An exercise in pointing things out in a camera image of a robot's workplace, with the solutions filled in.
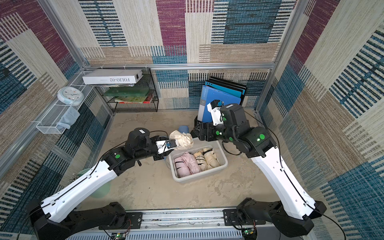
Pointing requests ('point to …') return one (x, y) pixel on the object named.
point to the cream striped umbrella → (201, 161)
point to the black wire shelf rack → (141, 97)
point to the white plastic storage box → (179, 169)
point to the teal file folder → (230, 90)
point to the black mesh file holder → (200, 125)
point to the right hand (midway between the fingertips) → (200, 127)
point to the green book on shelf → (127, 91)
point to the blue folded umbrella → (183, 128)
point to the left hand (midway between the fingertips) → (171, 140)
